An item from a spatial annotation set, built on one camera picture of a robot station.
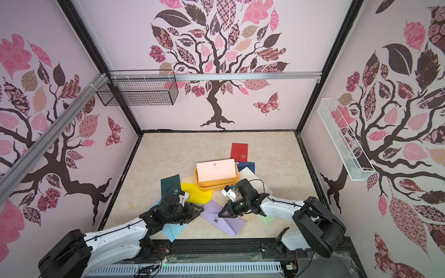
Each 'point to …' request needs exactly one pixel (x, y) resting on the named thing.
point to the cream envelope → (188, 179)
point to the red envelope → (239, 152)
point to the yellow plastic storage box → (215, 185)
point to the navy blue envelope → (242, 165)
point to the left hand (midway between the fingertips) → (202, 215)
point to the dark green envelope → (170, 185)
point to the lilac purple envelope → (232, 225)
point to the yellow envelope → (196, 195)
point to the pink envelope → (215, 170)
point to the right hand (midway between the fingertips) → (219, 218)
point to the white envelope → (246, 173)
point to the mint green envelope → (266, 219)
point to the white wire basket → (352, 155)
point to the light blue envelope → (171, 231)
